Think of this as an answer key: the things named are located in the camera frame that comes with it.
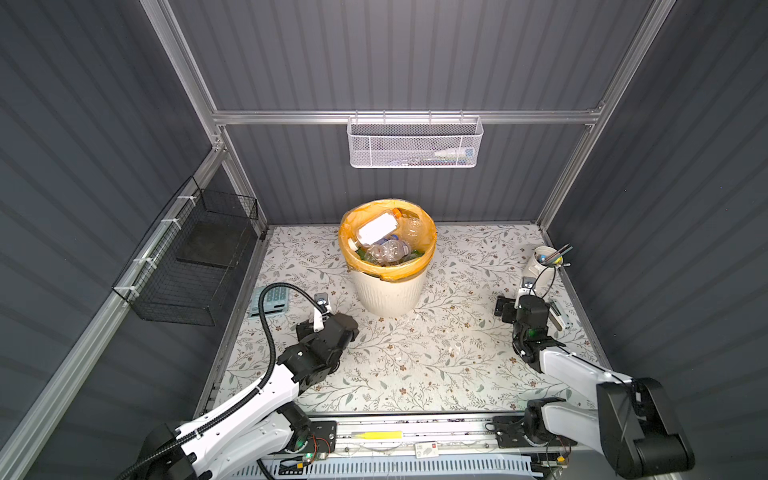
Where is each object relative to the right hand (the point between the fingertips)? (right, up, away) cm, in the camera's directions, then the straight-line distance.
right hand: (525, 299), depth 89 cm
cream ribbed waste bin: (-42, -1, +5) cm, 43 cm away
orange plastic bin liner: (-50, +25, -2) cm, 56 cm away
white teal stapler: (+12, -6, +3) cm, 14 cm away
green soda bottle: (-48, +13, -8) cm, 51 cm away
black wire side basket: (-92, +9, -16) cm, 94 cm away
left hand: (-57, -5, -8) cm, 58 cm away
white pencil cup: (+9, +10, +6) cm, 15 cm away
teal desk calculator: (-78, -2, +8) cm, 79 cm away
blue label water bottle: (-41, +15, -13) cm, 45 cm away
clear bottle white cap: (-34, +21, -3) cm, 40 cm away
